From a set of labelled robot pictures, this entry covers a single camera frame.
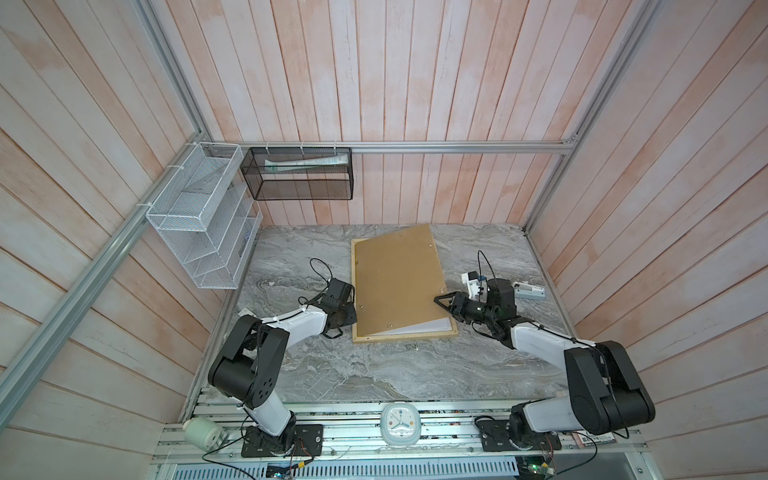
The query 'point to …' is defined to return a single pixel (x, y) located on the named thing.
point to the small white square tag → (246, 311)
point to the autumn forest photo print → (443, 324)
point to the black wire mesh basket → (299, 173)
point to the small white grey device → (524, 290)
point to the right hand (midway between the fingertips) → (437, 301)
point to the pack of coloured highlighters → (600, 439)
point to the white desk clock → (400, 423)
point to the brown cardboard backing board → (398, 280)
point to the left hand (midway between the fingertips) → (349, 319)
